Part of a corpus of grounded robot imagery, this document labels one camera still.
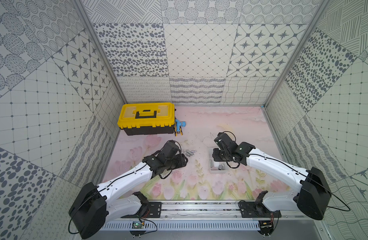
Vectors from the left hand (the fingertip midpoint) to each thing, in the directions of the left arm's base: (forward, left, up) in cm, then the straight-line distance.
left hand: (186, 158), depth 80 cm
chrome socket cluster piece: (+8, -1, -10) cm, 13 cm away
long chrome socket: (+2, -15, -11) cm, 19 cm away
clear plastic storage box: (0, -18, -11) cm, 22 cm away
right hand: (+2, -17, -1) cm, 17 cm away
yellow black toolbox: (+23, +25, +7) cm, 34 cm away
